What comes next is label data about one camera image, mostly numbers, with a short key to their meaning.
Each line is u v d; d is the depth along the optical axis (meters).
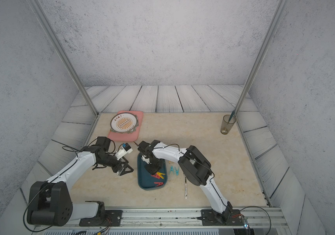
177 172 0.89
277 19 0.74
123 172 0.73
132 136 1.08
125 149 0.75
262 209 0.76
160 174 0.87
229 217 0.64
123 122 1.14
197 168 0.53
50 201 0.41
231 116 1.03
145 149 0.70
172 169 0.89
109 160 0.71
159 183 0.83
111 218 0.73
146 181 0.82
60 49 0.85
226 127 1.02
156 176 0.86
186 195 0.80
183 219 0.74
